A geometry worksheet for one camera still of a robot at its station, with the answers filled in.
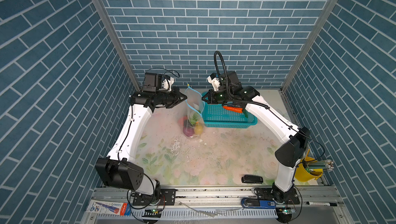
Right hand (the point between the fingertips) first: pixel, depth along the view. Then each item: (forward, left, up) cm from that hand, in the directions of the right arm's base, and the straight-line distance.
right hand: (200, 96), depth 76 cm
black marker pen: (-36, -61, -31) cm, 77 cm away
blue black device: (-39, -29, -31) cm, 57 cm away
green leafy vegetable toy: (-11, +2, -3) cm, 12 cm away
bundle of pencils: (-24, -59, -15) cm, 65 cm away
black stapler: (-28, -29, -32) cm, 52 cm away
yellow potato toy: (-5, +2, -24) cm, 24 cm away
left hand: (-2, +6, +2) cm, 7 cm away
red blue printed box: (-46, +38, -28) cm, 66 cm away
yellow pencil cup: (-26, -51, -23) cm, 62 cm away
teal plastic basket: (+10, -9, -30) cm, 33 cm away
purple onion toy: (-6, +7, -24) cm, 26 cm away
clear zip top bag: (-4, +4, -23) cm, 24 cm away
